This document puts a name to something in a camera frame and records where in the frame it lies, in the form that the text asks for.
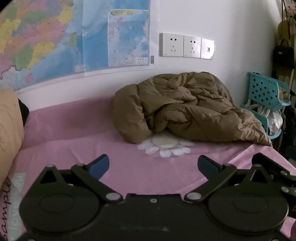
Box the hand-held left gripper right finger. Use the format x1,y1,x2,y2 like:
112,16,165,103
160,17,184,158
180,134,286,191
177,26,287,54
184,155,274,203

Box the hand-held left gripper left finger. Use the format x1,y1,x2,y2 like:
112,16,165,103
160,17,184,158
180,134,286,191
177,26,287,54
35,154,123,203

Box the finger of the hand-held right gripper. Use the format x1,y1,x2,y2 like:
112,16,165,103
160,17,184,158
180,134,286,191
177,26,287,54
252,152,292,180

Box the brown down jacket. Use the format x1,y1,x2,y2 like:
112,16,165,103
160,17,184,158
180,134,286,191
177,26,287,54
113,71,273,146

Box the clear plastic bags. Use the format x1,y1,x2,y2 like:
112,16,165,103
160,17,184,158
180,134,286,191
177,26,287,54
258,105,284,137

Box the pink printed bed sheet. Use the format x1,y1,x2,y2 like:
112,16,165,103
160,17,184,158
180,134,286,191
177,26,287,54
0,94,296,241

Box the blue plastic basket rack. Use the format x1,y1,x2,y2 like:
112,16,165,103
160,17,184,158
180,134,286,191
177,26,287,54
242,71,292,140

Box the beige down jacket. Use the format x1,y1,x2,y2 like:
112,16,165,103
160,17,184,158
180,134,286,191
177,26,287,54
0,89,25,188

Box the black handbag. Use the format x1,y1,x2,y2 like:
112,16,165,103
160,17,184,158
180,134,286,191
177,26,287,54
272,39,295,69

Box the olive hanging bag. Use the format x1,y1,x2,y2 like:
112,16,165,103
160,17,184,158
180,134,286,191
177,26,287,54
277,16,296,48

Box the white wall socket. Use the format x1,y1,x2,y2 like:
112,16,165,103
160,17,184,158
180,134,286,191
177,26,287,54
183,35,202,58
159,33,185,57

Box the colourful wall map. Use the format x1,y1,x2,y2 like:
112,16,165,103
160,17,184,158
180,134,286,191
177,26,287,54
0,0,155,91

